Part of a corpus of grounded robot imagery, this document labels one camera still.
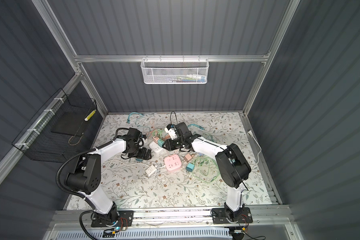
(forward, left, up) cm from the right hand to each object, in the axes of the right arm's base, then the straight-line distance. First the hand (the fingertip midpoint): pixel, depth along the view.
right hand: (165, 146), depth 88 cm
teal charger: (-5, +17, -8) cm, 20 cm away
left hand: (-2, +15, -8) cm, 17 cm away
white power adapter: (-12, +9, -8) cm, 17 cm away
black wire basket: (-2, +48, +21) cm, 52 cm away
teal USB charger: (-9, -15, -9) cm, 19 cm away
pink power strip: (-6, -4, -9) cm, 11 cm away
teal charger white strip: (+5, +4, -3) cm, 7 cm away
